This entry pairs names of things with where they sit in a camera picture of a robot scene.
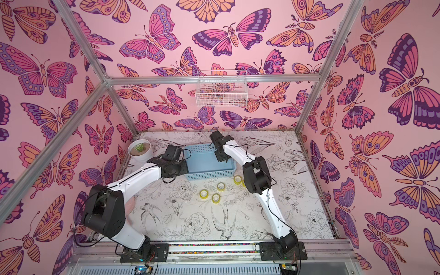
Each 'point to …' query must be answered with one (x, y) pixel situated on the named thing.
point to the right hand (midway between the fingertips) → (221, 156)
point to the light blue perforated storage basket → (203, 163)
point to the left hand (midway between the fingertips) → (186, 167)
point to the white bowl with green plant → (140, 149)
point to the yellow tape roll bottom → (216, 198)
